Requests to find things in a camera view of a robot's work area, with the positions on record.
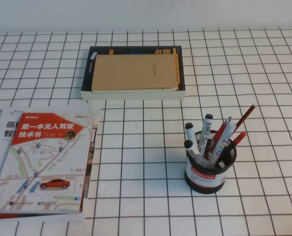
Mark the red pen silver clip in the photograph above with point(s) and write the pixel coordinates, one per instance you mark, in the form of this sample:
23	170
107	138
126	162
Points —
218	135

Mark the black mesh pen holder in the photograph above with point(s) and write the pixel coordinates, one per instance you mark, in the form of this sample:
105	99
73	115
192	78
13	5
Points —
204	180

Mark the red cap black pen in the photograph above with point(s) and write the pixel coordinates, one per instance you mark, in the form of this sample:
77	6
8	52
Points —
228	155

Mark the white marker black cap left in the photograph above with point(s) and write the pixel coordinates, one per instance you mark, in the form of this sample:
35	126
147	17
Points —
189	128

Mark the tan kraft notebook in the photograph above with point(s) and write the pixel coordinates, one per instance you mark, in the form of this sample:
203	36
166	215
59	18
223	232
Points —
135	72

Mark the short marker black cap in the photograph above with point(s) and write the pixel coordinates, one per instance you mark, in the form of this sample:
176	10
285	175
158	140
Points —
195	154

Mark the tall white marker black cap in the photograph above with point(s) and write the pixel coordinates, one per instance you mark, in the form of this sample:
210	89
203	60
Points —
207	123

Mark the black thick book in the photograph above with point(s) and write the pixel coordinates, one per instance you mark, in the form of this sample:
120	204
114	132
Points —
88	94

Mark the white paint marker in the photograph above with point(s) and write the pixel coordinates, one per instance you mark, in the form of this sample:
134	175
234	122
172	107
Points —
220	145

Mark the small grey eraser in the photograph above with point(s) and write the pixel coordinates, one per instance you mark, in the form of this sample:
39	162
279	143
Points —
93	55

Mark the dark red pencil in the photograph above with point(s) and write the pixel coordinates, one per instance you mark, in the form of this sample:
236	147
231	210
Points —
244	117

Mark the red map cover book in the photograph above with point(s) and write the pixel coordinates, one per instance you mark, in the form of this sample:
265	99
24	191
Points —
44	169

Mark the white booklet under book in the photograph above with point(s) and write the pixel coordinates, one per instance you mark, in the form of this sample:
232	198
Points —
9	121

